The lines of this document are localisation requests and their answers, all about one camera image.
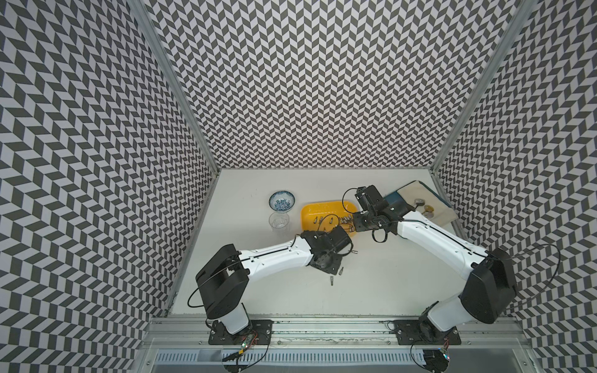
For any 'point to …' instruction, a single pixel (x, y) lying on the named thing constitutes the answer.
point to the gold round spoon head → (429, 208)
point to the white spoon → (419, 202)
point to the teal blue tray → (395, 196)
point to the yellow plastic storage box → (319, 216)
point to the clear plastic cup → (279, 220)
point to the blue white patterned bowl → (281, 201)
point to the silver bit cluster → (330, 222)
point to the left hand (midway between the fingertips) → (328, 267)
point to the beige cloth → (442, 213)
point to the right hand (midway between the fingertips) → (361, 223)
